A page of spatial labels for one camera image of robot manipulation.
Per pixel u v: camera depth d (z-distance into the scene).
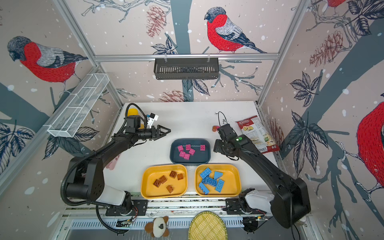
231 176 0.83
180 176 0.82
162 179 0.81
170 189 0.78
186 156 0.90
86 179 0.43
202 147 0.94
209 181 0.79
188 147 0.93
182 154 0.90
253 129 1.00
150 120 0.80
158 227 0.66
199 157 0.90
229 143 0.57
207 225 0.68
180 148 0.93
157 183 0.80
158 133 0.74
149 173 0.83
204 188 0.78
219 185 0.80
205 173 0.81
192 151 0.92
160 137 0.86
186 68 1.06
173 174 0.83
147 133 0.76
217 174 0.85
